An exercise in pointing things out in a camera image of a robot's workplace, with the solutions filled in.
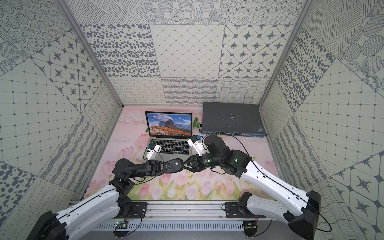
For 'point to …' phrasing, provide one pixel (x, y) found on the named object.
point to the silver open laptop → (171, 131)
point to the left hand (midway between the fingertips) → (169, 163)
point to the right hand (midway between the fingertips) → (185, 166)
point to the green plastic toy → (196, 124)
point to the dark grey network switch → (232, 118)
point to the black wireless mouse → (177, 165)
